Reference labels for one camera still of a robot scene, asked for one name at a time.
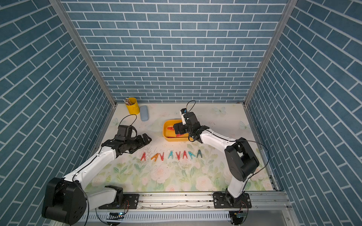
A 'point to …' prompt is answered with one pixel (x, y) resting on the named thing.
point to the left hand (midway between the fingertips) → (149, 142)
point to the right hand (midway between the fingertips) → (181, 124)
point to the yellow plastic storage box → (169, 135)
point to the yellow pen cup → (134, 109)
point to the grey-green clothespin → (199, 153)
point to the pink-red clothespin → (185, 154)
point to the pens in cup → (127, 101)
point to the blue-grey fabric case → (144, 113)
